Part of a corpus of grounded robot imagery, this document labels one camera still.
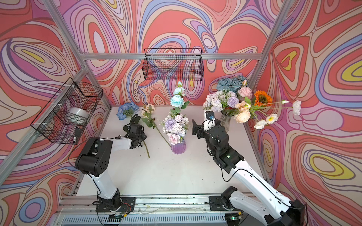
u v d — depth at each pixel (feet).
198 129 1.99
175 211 2.41
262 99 2.20
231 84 2.67
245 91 2.46
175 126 2.22
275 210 1.27
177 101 2.32
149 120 3.55
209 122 1.99
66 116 2.28
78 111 2.41
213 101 2.55
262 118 1.98
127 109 3.43
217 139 1.64
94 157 1.63
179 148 2.87
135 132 2.58
